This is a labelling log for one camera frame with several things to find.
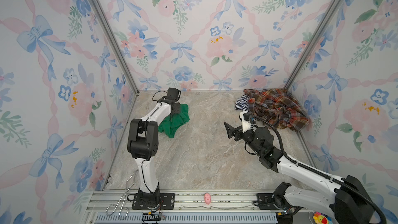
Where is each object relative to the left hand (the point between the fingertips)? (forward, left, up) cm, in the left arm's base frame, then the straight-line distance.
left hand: (173, 107), depth 99 cm
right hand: (-18, -33, +13) cm, 40 cm away
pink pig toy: (-50, -21, -7) cm, 55 cm away
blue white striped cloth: (+9, -47, -6) cm, 48 cm away
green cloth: (-10, +1, -3) cm, 10 cm away
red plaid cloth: (+6, -70, -5) cm, 71 cm away
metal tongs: (-55, +17, -9) cm, 58 cm away
